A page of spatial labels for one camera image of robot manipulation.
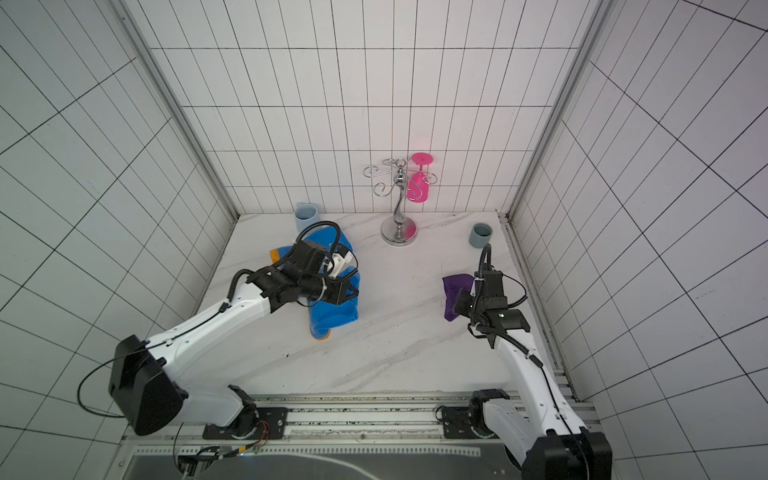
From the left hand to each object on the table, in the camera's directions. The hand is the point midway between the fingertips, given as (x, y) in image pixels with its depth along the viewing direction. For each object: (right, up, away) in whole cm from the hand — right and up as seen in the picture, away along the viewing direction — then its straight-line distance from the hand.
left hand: (351, 299), depth 77 cm
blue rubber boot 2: (-7, -4, 0) cm, 8 cm away
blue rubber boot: (-14, +16, +34) cm, 40 cm away
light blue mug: (-23, +26, +40) cm, 52 cm away
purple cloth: (+28, +3, +8) cm, 30 cm away
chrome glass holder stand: (+15, +19, +37) cm, 44 cm away
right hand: (+31, 0, +7) cm, 32 cm away
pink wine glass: (+21, +35, +27) cm, 49 cm away
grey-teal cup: (+44, +17, +30) cm, 56 cm away
